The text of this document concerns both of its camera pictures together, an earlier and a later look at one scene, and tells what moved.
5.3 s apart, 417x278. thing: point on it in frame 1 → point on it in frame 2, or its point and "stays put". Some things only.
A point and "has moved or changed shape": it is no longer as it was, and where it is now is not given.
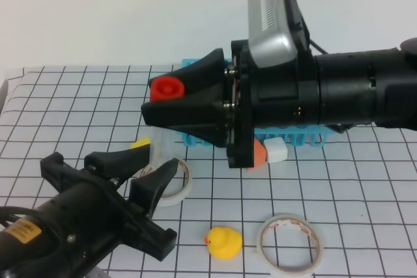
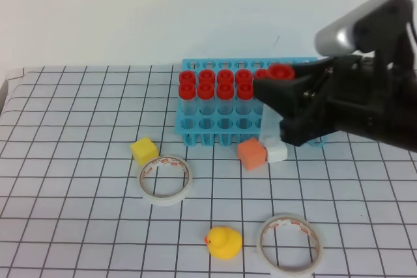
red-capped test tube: (167, 88) has moved or changed shape
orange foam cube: (260, 154) stays put
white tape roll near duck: (277, 268) stays put
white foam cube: (276, 149) stays put
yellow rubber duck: (223, 243) stays put
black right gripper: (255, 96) → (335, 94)
